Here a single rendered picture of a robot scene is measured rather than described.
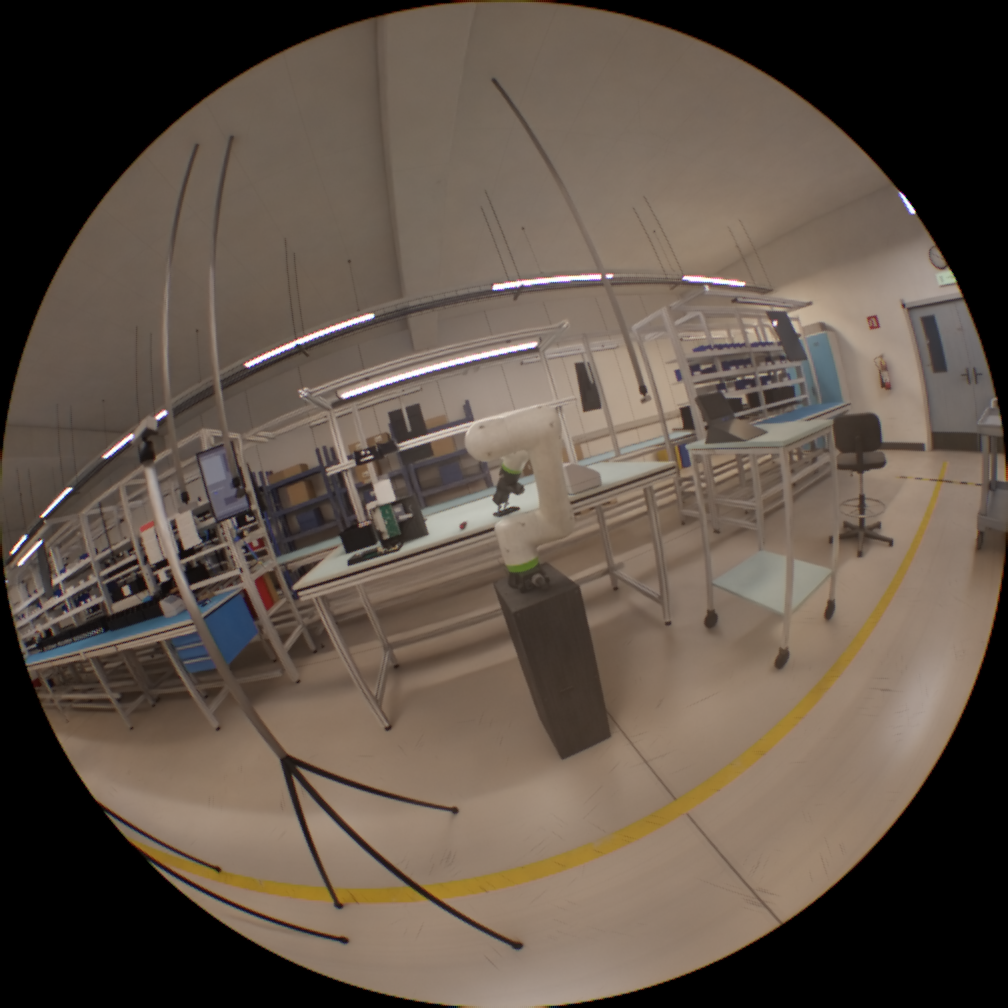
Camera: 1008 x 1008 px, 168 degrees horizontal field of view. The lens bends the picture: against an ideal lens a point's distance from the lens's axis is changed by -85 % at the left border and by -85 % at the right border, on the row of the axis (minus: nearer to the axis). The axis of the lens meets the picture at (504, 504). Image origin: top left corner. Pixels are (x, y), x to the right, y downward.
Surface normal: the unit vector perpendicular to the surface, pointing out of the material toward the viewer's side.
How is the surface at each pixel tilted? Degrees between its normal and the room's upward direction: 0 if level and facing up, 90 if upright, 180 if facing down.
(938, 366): 90
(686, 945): 0
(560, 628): 90
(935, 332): 90
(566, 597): 90
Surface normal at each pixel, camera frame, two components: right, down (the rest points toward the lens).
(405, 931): -0.28, -0.95
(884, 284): -0.94, 0.30
